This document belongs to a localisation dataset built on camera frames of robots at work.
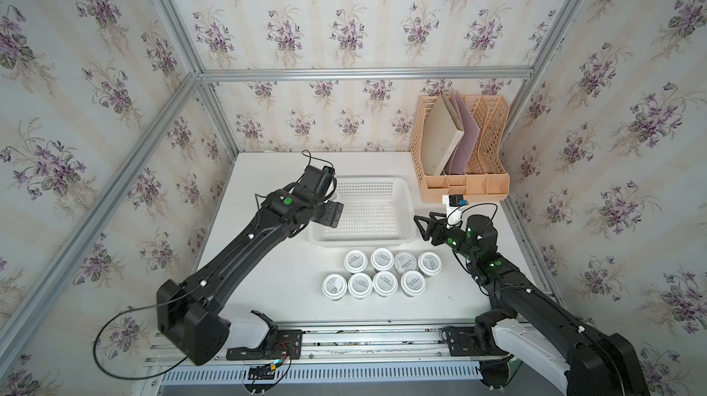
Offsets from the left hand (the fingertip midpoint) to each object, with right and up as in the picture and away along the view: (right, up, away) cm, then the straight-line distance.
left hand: (330, 207), depth 79 cm
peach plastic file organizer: (+57, +8, +23) cm, 62 cm away
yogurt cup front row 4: (+24, -22, 0) cm, 33 cm away
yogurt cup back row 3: (+23, -18, +5) cm, 29 cm away
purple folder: (+46, +23, +10) cm, 52 cm away
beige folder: (+39, +25, +19) cm, 50 cm away
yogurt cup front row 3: (+16, -22, -1) cm, 27 cm away
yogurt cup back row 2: (+16, -16, +4) cm, 23 cm away
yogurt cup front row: (+1, -22, -2) cm, 23 cm away
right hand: (+29, -3, +2) cm, 29 cm away
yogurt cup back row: (+7, -17, +3) cm, 19 cm away
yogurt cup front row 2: (+9, -23, -1) cm, 24 cm away
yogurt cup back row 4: (+30, -18, +3) cm, 35 cm away
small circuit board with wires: (-17, -43, -7) cm, 47 cm away
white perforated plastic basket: (+16, -4, +23) cm, 28 cm away
